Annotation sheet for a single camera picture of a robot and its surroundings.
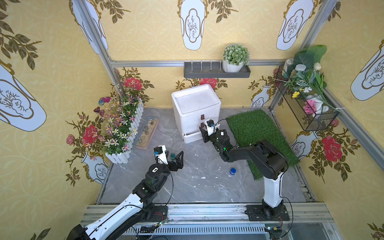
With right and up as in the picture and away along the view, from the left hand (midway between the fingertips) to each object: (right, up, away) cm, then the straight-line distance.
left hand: (171, 151), depth 80 cm
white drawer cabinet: (+11, +24, +9) cm, 28 cm away
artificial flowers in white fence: (-32, +18, +11) cm, 38 cm away
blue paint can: (+35, -13, +6) cm, 37 cm away
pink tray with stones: (-21, +8, +24) cm, 33 cm away
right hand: (+24, +17, +16) cm, 33 cm away
